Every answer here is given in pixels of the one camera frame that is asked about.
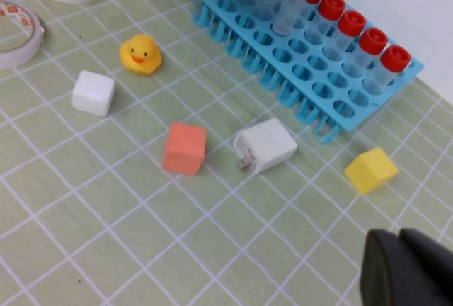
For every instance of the green grid cutting mat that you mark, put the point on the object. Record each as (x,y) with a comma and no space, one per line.
(90,217)

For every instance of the yellow foam cube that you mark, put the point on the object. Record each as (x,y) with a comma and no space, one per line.
(371,170)

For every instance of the cyan test tube rack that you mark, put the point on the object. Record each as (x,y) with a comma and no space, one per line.
(298,70)

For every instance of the lower tape roll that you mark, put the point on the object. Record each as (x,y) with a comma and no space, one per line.
(21,34)

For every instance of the orange foam cube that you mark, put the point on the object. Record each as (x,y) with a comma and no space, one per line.
(184,150)

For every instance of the red-capped clear tube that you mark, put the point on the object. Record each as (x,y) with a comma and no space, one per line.
(286,17)

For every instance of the white foam cube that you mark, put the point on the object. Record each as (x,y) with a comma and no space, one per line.
(93,93)

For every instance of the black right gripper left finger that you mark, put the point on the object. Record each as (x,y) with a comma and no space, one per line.
(385,271)

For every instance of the yellow rubber duck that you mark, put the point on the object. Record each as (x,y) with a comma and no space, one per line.
(140,55)

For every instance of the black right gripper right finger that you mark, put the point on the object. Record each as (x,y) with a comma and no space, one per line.
(435,259)

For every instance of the white USB wall charger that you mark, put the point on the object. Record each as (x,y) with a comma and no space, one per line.
(263,145)

